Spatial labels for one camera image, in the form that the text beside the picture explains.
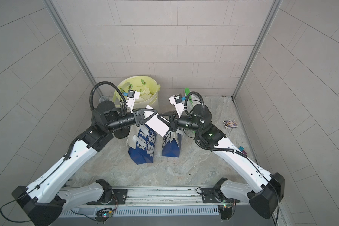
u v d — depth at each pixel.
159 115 0.58
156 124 0.58
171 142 0.70
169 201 0.71
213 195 0.64
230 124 0.99
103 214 0.66
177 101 0.53
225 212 0.68
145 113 0.57
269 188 0.37
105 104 0.47
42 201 0.36
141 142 0.75
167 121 0.58
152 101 0.82
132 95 0.53
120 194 0.72
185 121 0.54
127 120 0.52
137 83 0.93
